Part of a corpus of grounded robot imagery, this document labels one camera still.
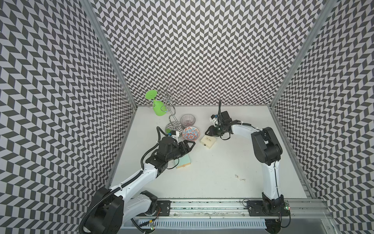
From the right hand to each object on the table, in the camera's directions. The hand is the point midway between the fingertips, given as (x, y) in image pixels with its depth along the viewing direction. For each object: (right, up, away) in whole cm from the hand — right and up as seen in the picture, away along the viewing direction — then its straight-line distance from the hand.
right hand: (207, 134), depth 100 cm
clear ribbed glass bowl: (-14, +10, +9) cm, 19 cm away
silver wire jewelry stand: (-23, +7, +1) cm, 24 cm away
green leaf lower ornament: (-31, +17, -9) cm, 36 cm away
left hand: (-10, -4, -20) cm, 22 cm away
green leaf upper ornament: (-34, +25, -15) cm, 45 cm away
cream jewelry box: (0, -4, -3) cm, 5 cm away
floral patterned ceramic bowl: (-11, 0, +2) cm, 12 cm away
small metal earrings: (+16, -23, -15) cm, 32 cm away
